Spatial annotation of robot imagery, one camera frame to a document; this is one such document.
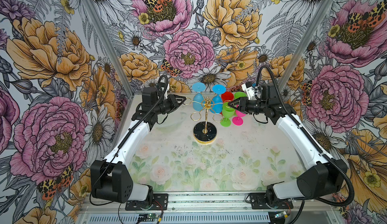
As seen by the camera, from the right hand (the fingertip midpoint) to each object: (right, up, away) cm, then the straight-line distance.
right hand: (230, 109), depth 74 cm
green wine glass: (+2, -3, +19) cm, 19 cm away
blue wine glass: (-16, +5, +15) cm, 22 cm away
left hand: (-22, +3, +3) cm, 22 cm away
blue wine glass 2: (-5, +4, +13) cm, 15 cm away
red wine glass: (+3, +7, +25) cm, 26 cm away
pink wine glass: (+12, -8, +31) cm, 34 cm away
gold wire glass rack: (-11, -15, +25) cm, 31 cm away
